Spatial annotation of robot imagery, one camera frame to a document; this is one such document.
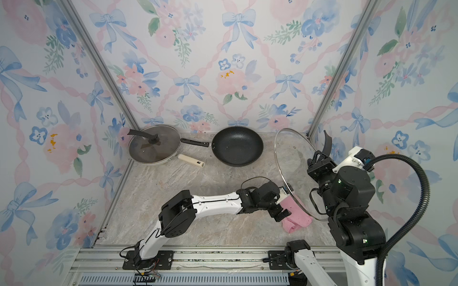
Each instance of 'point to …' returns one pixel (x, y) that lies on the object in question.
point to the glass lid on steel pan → (154, 143)
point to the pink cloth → (297, 219)
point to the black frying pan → (235, 146)
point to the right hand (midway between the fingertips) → (319, 151)
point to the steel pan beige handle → (182, 157)
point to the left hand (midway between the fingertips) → (287, 204)
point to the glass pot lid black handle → (293, 150)
